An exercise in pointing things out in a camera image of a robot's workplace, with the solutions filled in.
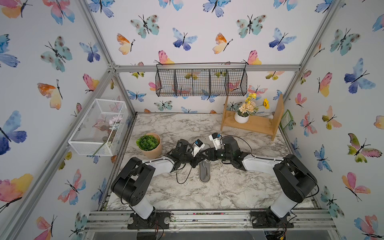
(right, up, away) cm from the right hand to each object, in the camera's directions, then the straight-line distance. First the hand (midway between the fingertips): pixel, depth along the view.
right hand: (203, 151), depth 85 cm
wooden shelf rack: (+44, +15, +20) cm, 51 cm away
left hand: (+2, -3, +3) cm, 5 cm away
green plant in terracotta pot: (-31, +3, +3) cm, 31 cm away
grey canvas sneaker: (+1, -11, +2) cm, 11 cm away
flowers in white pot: (+27, +25, +6) cm, 37 cm away
